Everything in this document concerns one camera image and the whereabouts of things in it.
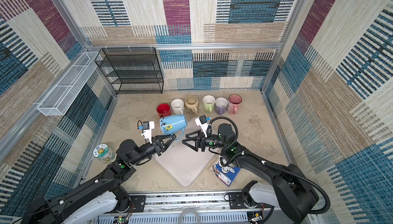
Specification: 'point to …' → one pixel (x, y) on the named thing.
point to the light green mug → (209, 102)
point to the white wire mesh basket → (61, 97)
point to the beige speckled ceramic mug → (191, 104)
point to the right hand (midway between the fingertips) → (185, 141)
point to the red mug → (163, 109)
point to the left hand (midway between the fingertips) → (175, 135)
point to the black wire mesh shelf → (131, 70)
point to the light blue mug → (171, 125)
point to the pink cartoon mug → (234, 102)
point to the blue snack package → (226, 174)
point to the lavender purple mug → (221, 104)
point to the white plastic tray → (184, 163)
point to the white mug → (177, 107)
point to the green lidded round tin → (104, 153)
